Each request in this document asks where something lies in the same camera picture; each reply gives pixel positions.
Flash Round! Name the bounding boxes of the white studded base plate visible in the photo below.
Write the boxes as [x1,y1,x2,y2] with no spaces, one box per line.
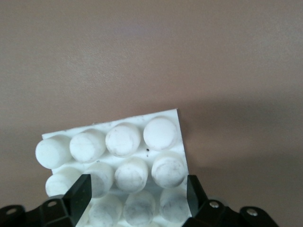
[35,108,191,227]

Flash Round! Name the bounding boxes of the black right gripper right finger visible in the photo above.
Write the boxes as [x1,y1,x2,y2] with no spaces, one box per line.
[187,175,275,227]

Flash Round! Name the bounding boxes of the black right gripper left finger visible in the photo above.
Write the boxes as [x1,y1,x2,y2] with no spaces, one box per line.
[0,174,92,227]

